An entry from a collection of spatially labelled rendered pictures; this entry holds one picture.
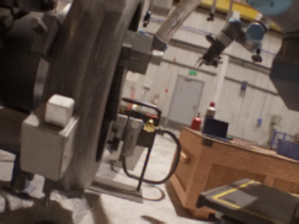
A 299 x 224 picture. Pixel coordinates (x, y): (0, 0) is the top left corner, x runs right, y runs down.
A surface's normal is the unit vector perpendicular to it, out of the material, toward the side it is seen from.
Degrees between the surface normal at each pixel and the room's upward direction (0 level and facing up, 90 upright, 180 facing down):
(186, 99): 90
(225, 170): 90
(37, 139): 112
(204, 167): 90
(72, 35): 84
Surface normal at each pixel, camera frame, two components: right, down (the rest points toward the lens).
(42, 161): -0.07, 0.41
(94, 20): 0.10, -0.15
